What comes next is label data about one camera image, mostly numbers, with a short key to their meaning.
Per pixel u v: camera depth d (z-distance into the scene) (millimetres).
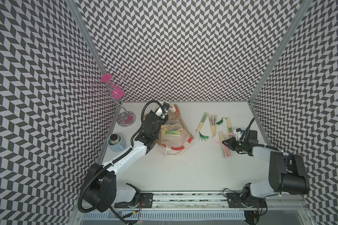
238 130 861
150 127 580
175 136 935
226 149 865
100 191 400
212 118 1055
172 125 947
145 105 550
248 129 789
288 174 440
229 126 1020
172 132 939
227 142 886
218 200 749
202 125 1025
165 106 649
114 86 844
